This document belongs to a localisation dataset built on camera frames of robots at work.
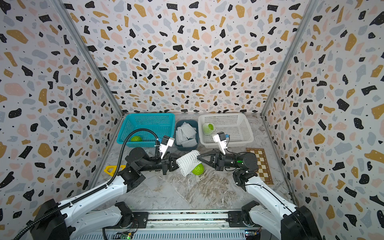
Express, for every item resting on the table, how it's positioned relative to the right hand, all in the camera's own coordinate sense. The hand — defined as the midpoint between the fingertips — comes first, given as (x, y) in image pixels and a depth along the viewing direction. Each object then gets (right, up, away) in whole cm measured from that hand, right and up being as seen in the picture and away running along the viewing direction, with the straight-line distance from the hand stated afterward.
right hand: (200, 163), depth 59 cm
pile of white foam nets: (-11, +8, +44) cm, 46 cm away
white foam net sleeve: (-5, +1, -3) cm, 6 cm away
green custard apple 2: (-43, +7, +39) cm, 58 cm away
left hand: (-5, 0, +1) cm, 5 cm away
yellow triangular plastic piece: (-53, -11, +31) cm, 62 cm away
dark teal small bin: (-5, +17, +50) cm, 53 cm away
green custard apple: (+7, +14, +44) cm, 47 cm away
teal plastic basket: (-29, +16, +54) cm, 63 cm away
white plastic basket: (+27, +15, +54) cm, 62 cm away
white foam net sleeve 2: (+4, +12, +44) cm, 46 cm away
